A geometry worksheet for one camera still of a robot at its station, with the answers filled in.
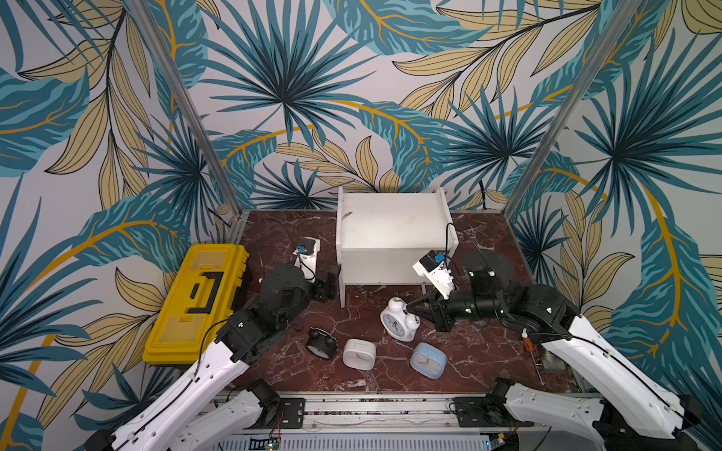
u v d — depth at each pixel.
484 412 0.68
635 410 0.38
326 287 0.59
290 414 0.74
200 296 0.76
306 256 0.56
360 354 0.77
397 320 0.62
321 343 0.78
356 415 0.75
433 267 0.53
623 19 0.69
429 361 0.76
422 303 0.56
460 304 0.52
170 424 0.39
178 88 0.81
